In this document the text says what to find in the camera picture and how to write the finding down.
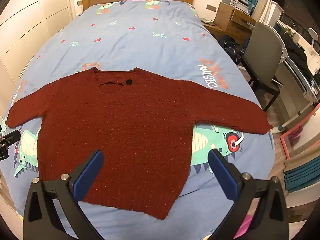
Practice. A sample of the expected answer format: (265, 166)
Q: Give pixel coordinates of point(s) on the white round desk lamp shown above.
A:
(314, 36)

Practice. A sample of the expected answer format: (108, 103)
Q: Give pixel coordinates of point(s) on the grey wall switch plate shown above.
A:
(211, 7)

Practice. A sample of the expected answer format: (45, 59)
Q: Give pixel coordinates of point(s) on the dark red knitted sweater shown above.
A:
(125, 130)

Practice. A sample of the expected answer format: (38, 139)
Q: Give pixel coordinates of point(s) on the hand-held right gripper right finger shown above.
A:
(222, 175)

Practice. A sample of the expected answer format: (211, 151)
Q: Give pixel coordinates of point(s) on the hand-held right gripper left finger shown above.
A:
(87, 173)

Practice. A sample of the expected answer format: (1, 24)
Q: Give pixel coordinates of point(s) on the cream panelled wardrobe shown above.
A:
(30, 30)

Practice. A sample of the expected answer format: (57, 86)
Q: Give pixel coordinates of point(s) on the stack of folded teal cloths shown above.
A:
(303, 177)

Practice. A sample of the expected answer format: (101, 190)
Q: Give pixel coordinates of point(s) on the low wooden bedside table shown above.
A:
(220, 31)

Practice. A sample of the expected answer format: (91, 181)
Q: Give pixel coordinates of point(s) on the black bag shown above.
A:
(230, 47)

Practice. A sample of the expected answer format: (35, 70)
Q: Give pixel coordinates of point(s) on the black jacket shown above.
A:
(296, 52)

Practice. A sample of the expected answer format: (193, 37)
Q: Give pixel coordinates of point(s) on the white printer stack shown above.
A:
(245, 3)

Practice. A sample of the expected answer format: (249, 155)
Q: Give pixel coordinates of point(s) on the wooden drawer cabinet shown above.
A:
(237, 21)

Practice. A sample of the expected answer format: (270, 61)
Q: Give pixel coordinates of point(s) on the pink frame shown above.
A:
(287, 142)

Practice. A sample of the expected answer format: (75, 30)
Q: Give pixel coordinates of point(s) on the grey chair with black legs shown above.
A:
(262, 47)

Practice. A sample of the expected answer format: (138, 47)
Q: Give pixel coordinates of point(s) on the bed with blue cartoon cover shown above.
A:
(137, 42)

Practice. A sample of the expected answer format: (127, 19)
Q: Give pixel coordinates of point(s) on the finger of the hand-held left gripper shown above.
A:
(11, 137)

